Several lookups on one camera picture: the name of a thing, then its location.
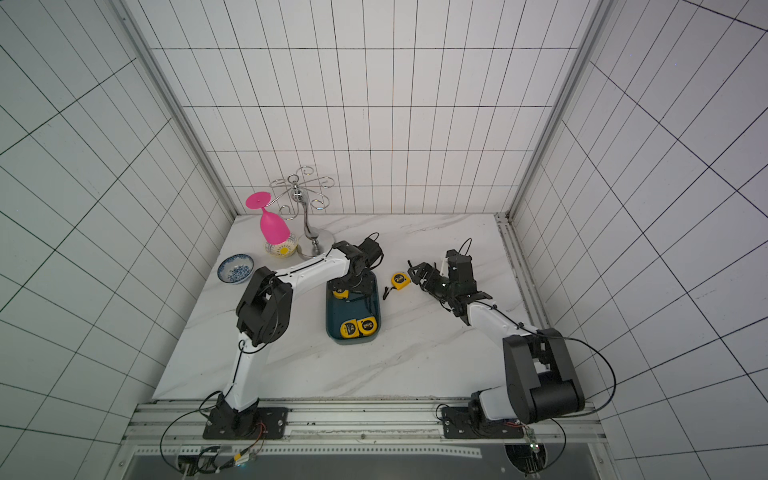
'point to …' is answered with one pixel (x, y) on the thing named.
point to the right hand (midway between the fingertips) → (407, 276)
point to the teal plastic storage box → (358, 305)
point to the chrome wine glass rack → (305, 189)
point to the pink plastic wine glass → (274, 229)
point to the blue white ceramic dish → (235, 268)
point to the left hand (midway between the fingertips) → (348, 292)
